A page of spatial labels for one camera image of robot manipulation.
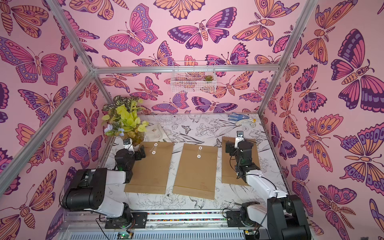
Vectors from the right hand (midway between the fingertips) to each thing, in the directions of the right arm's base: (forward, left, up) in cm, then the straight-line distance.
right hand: (239, 140), depth 87 cm
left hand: (0, +62, -7) cm, 63 cm away
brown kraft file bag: (-14, +25, -15) cm, 32 cm away
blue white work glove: (+28, -9, -12) cm, 32 cm away
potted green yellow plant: (+9, +68, +11) cm, 69 cm away
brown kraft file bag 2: (-16, +6, -12) cm, 21 cm away
